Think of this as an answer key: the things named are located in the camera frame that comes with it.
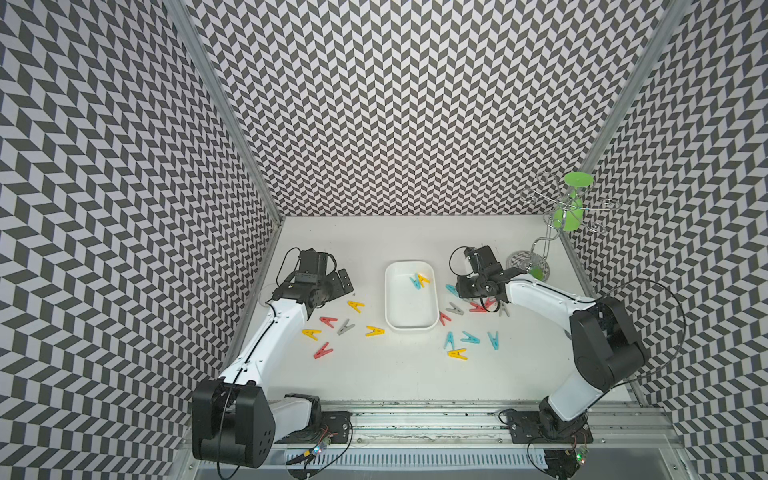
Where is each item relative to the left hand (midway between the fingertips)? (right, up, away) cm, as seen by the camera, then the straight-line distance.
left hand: (333, 287), depth 85 cm
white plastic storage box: (+23, -4, +12) cm, 26 cm away
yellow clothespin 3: (+12, -14, +4) cm, 18 cm away
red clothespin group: (+45, -8, +9) cm, 47 cm away
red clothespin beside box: (+32, -10, +7) cm, 35 cm away
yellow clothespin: (+27, 0, +15) cm, 30 cm away
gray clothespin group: (+37, -8, +9) cm, 39 cm away
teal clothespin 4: (+47, -16, +3) cm, 50 cm away
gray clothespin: (+2, -13, +5) cm, 14 cm away
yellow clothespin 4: (-8, -14, +4) cm, 17 cm away
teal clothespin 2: (+34, -16, +3) cm, 38 cm away
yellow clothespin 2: (+5, -7, +9) cm, 13 cm away
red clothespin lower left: (-3, -18, 0) cm, 19 cm away
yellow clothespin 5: (+36, -19, 0) cm, 40 cm away
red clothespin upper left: (-3, -11, +6) cm, 13 cm away
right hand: (+39, -2, +8) cm, 39 cm away
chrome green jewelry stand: (+64, +22, -7) cm, 68 cm away
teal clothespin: (+25, 0, +14) cm, 28 cm away
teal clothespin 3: (+40, -16, +3) cm, 43 cm away
